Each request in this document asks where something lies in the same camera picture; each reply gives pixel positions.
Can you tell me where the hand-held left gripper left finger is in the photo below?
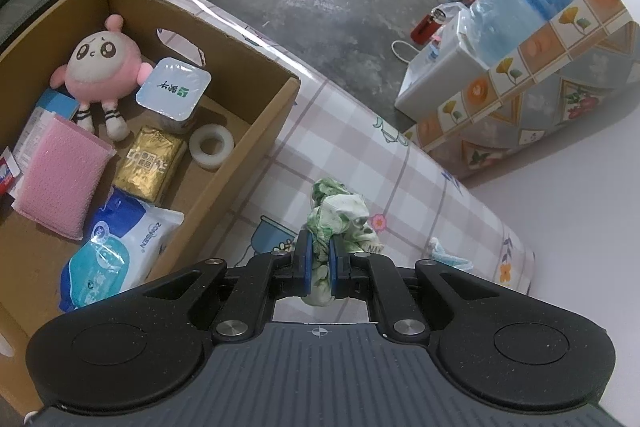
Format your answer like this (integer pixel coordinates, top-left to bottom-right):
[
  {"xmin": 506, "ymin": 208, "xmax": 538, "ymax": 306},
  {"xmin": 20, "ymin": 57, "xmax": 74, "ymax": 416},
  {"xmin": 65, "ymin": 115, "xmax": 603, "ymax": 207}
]
[{"xmin": 127, "ymin": 229, "xmax": 315, "ymax": 343}]

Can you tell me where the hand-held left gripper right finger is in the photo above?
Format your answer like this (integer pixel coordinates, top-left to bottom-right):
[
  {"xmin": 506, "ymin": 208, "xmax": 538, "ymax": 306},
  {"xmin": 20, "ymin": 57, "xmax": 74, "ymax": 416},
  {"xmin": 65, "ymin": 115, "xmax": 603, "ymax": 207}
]
[{"xmin": 328, "ymin": 237, "xmax": 506, "ymax": 344}]

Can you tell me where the green white floral cloth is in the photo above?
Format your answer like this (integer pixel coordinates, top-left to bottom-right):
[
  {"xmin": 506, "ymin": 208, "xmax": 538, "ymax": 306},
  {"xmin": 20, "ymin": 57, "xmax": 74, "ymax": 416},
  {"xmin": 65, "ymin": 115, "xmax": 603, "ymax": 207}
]
[{"xmin": 303, "ymin": 177, "xmax": 383, "ymax": 308}]

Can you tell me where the brown cardboard box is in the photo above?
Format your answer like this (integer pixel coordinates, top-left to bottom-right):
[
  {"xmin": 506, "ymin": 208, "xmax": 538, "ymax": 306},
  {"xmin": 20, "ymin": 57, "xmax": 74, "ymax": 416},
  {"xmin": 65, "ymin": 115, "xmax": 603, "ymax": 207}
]
[{"xmin": 0, "ymin": 0, "xmax": 302, "ymax": 413}]

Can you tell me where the white tape roll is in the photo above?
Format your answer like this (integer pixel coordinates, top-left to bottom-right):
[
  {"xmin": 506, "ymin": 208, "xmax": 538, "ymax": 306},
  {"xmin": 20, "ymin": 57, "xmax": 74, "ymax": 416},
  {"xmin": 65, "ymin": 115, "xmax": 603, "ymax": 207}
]
[{"xmin": 189, "ymin": 125, "xmax": 236, "ymax": 171}]

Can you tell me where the blue white wet wipes pack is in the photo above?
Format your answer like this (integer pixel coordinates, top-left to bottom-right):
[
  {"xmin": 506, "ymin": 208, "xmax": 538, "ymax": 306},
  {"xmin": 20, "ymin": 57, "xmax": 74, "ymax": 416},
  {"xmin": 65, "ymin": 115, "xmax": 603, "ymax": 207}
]
[{"xmin": 59, "ymin": 187, "xmax": 186, "ymax": 313}]

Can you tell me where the white yogurt cup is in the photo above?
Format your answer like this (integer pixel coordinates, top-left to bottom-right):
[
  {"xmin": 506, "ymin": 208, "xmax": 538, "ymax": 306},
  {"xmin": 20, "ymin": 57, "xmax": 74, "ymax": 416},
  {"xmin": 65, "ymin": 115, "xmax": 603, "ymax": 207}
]
[{"xmin": 135, "ymin": 56, "xmax": 212, "ymax": 135}]

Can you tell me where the pink ribbed roll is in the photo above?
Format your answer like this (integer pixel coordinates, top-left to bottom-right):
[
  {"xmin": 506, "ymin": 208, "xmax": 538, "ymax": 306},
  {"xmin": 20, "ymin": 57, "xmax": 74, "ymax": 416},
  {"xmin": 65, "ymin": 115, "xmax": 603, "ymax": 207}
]
[{"xmin": 11, "ymin": 114, "xmax": 117, "ymax": 242}]

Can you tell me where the pink round plush toy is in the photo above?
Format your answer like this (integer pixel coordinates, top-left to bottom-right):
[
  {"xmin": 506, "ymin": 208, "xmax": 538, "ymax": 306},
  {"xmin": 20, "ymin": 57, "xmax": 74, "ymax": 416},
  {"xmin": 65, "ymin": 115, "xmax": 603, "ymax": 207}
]
[{"xmin": 49, "ymin": 14, "xmax": 157, "ymax": 142}]

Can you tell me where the blue white carton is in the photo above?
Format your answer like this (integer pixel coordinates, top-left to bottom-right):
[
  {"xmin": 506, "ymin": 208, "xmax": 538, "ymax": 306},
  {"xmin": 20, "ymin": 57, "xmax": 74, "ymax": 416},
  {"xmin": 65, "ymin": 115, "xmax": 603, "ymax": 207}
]
[{"xmin": 12, "ymin": 87, "xmax": 81, "ymax": 168}]

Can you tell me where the teal cloth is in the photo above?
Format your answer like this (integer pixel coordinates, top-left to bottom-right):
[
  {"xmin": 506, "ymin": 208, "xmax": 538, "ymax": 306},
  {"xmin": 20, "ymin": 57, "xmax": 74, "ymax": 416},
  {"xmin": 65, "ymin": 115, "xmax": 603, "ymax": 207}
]
[{"xmin": 428, "ymin": 237, "xmax": 474, "ymax": 271}]

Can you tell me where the plaid tablecloth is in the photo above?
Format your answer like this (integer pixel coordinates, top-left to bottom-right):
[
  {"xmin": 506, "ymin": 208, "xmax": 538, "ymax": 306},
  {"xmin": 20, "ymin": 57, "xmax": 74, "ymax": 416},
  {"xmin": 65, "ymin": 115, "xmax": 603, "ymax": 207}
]
[{"xmin": 150, "ymin": 0, "xmax": 536, "ymax": 325}]

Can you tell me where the white water dispenser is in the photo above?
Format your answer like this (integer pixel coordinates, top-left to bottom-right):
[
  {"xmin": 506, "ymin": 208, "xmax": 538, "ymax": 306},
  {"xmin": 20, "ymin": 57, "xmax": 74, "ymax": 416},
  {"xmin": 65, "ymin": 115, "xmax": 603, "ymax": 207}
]
[{"xmin": 394, "ymin": 12, "xmax": 493, "ymax": 122}]

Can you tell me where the red bottle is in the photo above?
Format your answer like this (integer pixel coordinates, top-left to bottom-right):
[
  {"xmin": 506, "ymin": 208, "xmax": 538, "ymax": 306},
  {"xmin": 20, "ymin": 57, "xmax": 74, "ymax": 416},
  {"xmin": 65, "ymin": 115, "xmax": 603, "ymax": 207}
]
[{"xmin": 411, "ymin": 7, "xmax": 447, "ymax": 44}]

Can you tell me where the floral patterned board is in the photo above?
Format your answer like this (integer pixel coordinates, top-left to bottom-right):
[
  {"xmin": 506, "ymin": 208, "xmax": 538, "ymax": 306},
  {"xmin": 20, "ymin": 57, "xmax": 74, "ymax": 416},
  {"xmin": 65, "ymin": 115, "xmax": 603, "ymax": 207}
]
[{"xmin": 402, "ymin": 0, "xmax": 640, "ymax": 180}]

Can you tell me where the white cable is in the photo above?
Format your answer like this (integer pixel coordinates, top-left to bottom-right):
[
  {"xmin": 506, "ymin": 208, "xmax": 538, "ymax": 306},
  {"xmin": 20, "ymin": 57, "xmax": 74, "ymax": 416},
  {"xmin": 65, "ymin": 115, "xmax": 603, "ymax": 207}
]
[{"xmin": 391, "ymin": 39, "xmax": 418, "ymax": 64}]

